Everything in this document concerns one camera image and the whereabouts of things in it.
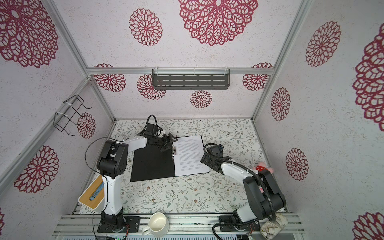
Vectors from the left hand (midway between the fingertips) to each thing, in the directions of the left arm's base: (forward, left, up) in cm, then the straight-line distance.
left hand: (174, 144), depth 101 cm
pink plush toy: (-17, -54, +1) cm, 56 cm away
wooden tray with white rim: (-33, +41, 0) cm, 53 cm away
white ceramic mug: (-46, +5, -4) cm, 47 cm away
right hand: (-12, -21, +1) cm, 24 cm away
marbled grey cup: (-49, -48, 0) cm, 69 cm away
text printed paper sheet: (-8, -11, -4) cm, 14 cm away
